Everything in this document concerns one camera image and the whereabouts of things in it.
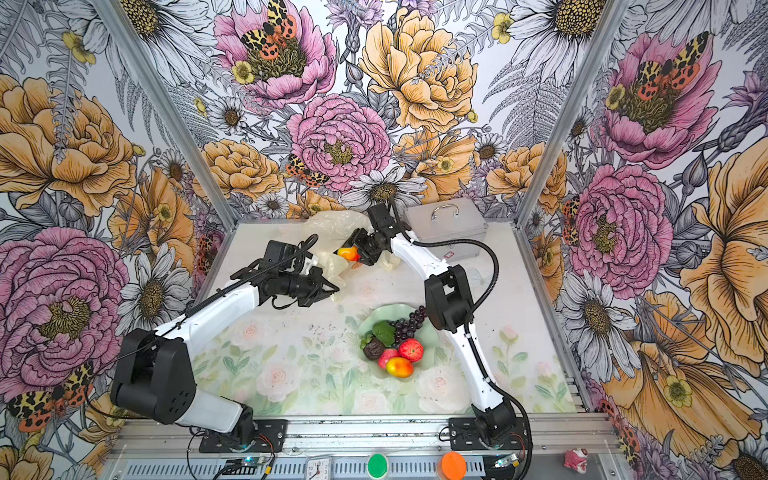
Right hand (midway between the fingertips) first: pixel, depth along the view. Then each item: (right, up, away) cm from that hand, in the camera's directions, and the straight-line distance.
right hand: (349, 256), depth 98 cm
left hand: (-1, -11, -15) cm, 18 cm away
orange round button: (+27, -43, -34) cm, 61 cm away
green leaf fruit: (+12, -21, -12) cm, 27 cm away
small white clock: (-3, -47, -29) cm, 55 cm away
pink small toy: (+55, -44, -30) cm, 77 cm away
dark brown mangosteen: (+9, -24, -16) cm, 31 cm away
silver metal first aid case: (+32, +12, +4) cm, 35 cm away
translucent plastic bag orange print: (-6, +8, +1) cm, 10 cm away
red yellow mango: (+1, +1, -1) cm, 1 cm away
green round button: (+11, -42, -35) cm, 56 cm away
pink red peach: (+12, -26, -16) cm, 33 cm away
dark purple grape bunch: (+18, -20, -10) cm, 29 cm away
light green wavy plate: (+24, -22, -10) cm, 34 cm away
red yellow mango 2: (+16, -27, -21) cm, 38 cm away
